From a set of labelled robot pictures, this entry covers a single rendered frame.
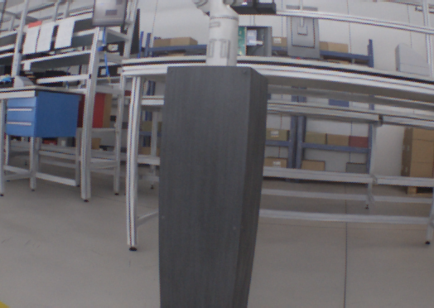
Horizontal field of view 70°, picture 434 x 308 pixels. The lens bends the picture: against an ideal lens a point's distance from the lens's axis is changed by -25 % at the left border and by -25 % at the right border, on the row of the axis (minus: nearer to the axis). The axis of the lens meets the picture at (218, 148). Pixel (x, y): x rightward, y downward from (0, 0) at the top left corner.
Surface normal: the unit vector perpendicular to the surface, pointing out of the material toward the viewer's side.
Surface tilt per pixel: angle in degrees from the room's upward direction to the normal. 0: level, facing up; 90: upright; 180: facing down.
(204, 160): 90
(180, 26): 90
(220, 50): 90
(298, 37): 97
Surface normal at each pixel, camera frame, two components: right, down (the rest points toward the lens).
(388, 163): -0.31, 0.03
